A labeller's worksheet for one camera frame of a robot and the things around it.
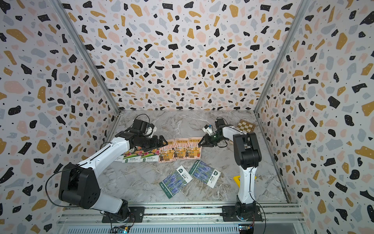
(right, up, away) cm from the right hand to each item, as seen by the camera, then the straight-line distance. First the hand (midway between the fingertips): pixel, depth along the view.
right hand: (202, 144), depth 97 cm
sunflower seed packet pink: (-23, -6, +1) cm, 23 cm away
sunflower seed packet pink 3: (-5, -4, 0) cm, 7 cm away
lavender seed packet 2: (+2, -16, -8) cm, 18 cm away
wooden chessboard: (+33, +11, +13) cm, 37 cm away
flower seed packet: (-32, -7, -1) cm, 33 cm away
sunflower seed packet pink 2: (-14, -3, +3) cm, 15 cm away
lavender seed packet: (-16, -20, -11) cm, 28 cm away
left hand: (-23, +2, -12) cm, 26 cm away
